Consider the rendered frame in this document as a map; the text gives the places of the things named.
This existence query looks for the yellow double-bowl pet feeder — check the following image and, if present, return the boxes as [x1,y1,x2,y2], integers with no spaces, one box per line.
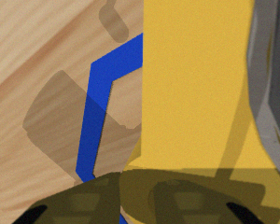
[119,0,280,224]

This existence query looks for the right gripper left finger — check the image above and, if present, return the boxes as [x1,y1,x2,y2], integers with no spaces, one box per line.
[25,172,121,224]

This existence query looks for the blue tape outline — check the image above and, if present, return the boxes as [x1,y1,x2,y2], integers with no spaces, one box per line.
[76,33,143,183]

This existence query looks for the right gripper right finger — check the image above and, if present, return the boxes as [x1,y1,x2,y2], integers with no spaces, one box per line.
[153,179,247,224]

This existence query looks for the grey steel bowl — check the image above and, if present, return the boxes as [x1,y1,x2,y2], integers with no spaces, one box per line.
[246,0,280,173]

